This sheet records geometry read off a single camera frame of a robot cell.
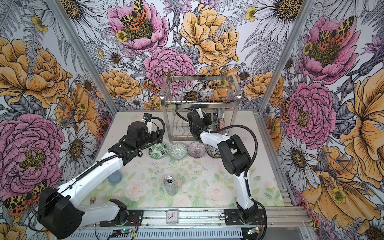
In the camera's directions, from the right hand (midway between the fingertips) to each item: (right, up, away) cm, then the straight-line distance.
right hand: (211, 117), depth 97 cm
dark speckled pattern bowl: (+1, -22, 0) cm, 22 cm away
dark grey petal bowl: (+5, +2, +9) cm, 10 cm away
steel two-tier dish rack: (+8, +18, +18) cm, 27 cm away
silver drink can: (-22, -34, -25) cm, 48 cm away
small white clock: (-21, -49, -24) cm, 59 cm away
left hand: (-32, -9, -15) cm, 37 cm away
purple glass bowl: (-9, -21, +1) cm, 23 cm away
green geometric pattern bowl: (-22, -22, 0) cm, 31 cm away
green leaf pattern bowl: (-34, -22, 0) cm, 40 cm away
